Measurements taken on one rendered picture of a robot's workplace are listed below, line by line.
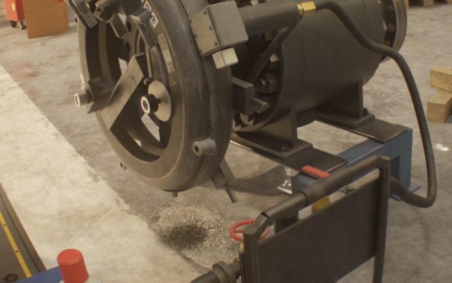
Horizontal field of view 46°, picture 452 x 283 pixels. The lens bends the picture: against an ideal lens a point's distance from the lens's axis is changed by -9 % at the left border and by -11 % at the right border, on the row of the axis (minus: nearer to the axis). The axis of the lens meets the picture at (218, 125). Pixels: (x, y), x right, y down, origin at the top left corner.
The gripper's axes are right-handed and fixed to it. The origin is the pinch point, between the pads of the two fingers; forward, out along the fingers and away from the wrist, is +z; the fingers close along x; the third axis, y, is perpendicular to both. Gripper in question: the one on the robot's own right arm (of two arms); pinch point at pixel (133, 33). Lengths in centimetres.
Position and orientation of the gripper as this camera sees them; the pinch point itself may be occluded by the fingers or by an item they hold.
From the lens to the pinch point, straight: 138.4
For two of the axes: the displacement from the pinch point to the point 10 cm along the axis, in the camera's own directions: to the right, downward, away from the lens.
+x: 6.6, 3.2, -6.8
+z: 3.3, 7.0, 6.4
